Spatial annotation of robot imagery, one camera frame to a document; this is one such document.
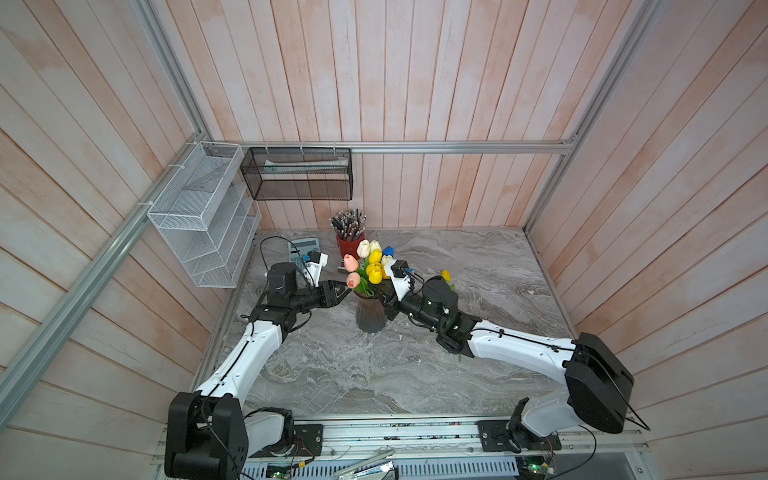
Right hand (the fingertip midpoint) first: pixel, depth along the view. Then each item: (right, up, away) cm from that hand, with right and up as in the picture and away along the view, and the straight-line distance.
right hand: (370, 282), depth 74 cm
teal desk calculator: (-28, +10, +38) cm, 48 cm away
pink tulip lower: (-4, +1, -4) cm, 6 cm away
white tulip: (-2, +9, 0) cm, 9 cm away
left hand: (-6, -3, +5) cm, 9 cm away
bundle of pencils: (-8, +18, +24) cm, 31 cm away
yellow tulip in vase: (+1, +7, -1) cm, 7 cm away
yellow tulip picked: (+1, +3, -7) cm, 7 cm away
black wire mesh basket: (-26, +37, +30) cm, 54 cm away
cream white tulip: (+1, +10, +2) cm, 10 cm away
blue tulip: (+5, +8, +2) cm, 10 cm away
